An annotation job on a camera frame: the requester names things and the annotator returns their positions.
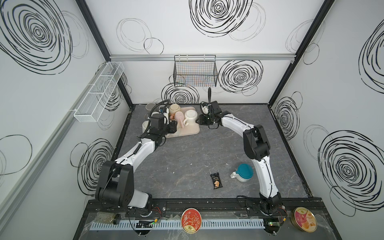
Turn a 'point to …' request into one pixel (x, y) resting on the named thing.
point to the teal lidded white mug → (243, 173)
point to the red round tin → (191, 220)
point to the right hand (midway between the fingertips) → (195, 120)
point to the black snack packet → (216, 180)
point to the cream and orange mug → (173, 108)
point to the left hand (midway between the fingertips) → (174, 121)
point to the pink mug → (179, 116)
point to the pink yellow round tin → (304, 219)
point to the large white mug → (190, 115)
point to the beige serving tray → (189, 130)
